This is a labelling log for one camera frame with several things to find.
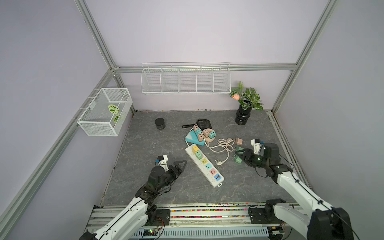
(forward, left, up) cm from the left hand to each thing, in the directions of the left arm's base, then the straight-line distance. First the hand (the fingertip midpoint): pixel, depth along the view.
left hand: (185, 166), depth 80 cm
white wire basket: (+26, +42, +17) cm, 52 cm away
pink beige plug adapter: (+19, -36, -8) cm, 41 cm away
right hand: (+5, -29, +2) cm, 29 cm away
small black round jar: (+37, +18, -7) cm, 42 cm away
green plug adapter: (+8, -8, -4) cm, 12 cm away
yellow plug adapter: (+13, -6, -4) cm, 15 cm away
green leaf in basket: (+26, +36, +20) cm, 49 cm away
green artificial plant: (+33, -39, +17) cm, 54 cm away
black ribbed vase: (+37, -43, -3) cm, 56 cm away
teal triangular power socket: (+23, -7, -6) cm, 25 cm away
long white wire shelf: (+53, -3, +20) cm, 57 cm away
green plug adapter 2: (+4, -31, -6) cm, 32 cm away
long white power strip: (-3, -15, -8) cm, 17 cm away
